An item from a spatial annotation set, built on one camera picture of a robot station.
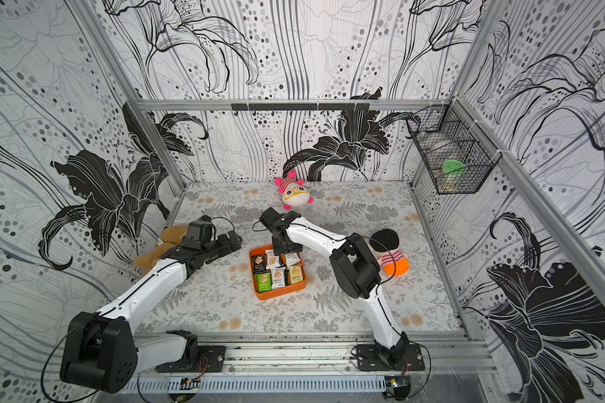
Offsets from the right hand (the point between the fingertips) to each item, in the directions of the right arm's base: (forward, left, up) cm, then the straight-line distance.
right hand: (288, 247), depth 95 cm
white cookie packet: (-5, -2, 0) cm, 5 cm away
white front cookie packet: (-13, +3, +1) cm, 13 cm away
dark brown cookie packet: (-7, +10, 0) cm, 12 cm away
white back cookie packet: (-6, +6, +1) cm, 8 cm away
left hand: (-4, +18, +7) cm, 20 cm away
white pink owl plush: (+24, -1, +4) cm, 25 cm away
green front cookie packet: (-14, +7, 0) cm, 16 cm away
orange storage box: (-16, -2, -1) cm, 16 cm away
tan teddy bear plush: (0, +43, +7) cm, 44 cm away
